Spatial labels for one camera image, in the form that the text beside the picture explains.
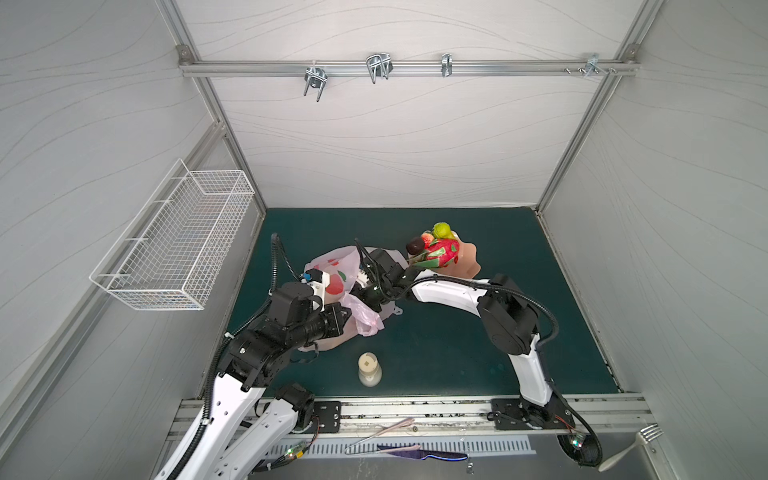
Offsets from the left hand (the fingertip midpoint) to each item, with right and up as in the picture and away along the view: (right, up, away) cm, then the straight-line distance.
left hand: (357, 307), depth 68 cm
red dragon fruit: (+25, +11, +27) cm, 38 cm away
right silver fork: (+69, -32, +2) cm, 76 cm away
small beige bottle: (+3, -17, +4) cm, 18 cm away
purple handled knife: (+13, -34, +1) cm, 37 cm away
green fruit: (+26, +19, +33) cm, 46 cm away
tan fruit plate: (+34, +7, +33) cm, 47 cm away
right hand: (-5, -3, +12) cm, 14 cm away
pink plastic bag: (-5, +9, +10) cm, 14 cm away
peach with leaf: (+21, +15, +32) cm, 41 cm away
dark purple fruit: (+16, +14, +29) cm, 36 cm away
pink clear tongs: (+8, -31, +5) cm, 32 cm away
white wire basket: (-43, +12, -1) cm, 45 cm away
